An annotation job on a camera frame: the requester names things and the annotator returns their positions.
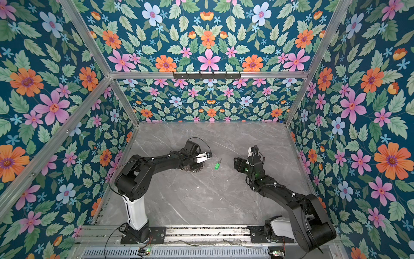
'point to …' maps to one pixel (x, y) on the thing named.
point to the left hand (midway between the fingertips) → (202, 155)
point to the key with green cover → (217, 165)
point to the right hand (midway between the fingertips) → (239, 159)
